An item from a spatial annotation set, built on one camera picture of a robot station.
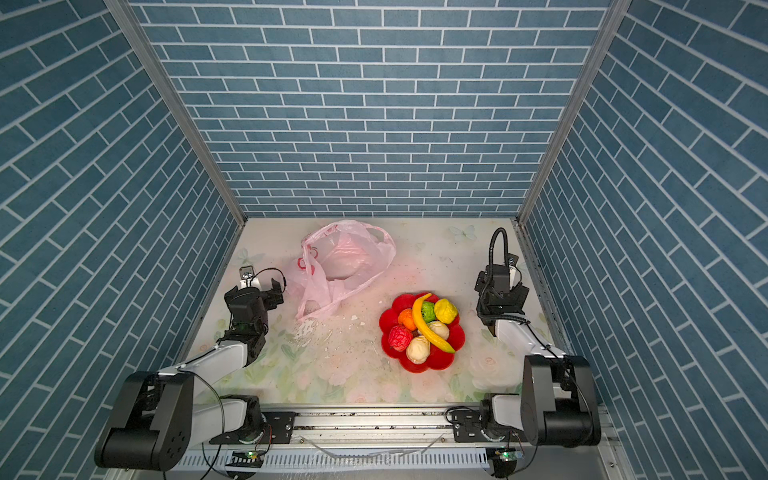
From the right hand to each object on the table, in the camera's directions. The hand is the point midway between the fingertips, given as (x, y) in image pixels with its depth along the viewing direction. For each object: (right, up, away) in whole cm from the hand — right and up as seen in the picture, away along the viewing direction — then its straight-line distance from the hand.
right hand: (502, 276), depth 89 cm
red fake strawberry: (-31, -16, -7) cm, 36 cm away
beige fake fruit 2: (-26, -19, -9) cm, 33 cm away
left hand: (-74, -1, -2) cm, 74 cm away
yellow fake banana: (-25, -14, -7) cm, 29 cm away
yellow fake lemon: (-18, -10, -4) cm, 21 cm away
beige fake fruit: (-19, -15, -3) cm, 25 cm away
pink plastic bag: (-55, +4, +18) cm, 58 cm away
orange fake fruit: (-30, -12, -3) cm, 32 cm away
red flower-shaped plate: (-21, -22, -7) cm, 31 cm away
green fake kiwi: (-23, -10, -1) cm, 25 cm away
